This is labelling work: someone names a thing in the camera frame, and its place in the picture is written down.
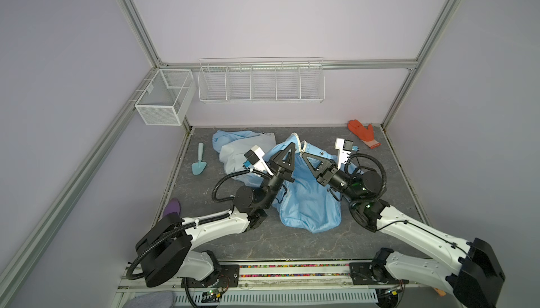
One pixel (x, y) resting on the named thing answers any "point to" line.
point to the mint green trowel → (197, 167)
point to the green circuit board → (210, 296)
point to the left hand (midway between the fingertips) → (298, 148)
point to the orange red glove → (365, 134)
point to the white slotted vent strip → (194, 298)
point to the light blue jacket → (306, 203)
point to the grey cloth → (162, 299)
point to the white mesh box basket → (166, 97)
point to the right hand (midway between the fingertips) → (303, 158)
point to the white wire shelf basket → (261, 79)
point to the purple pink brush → (173, 206)
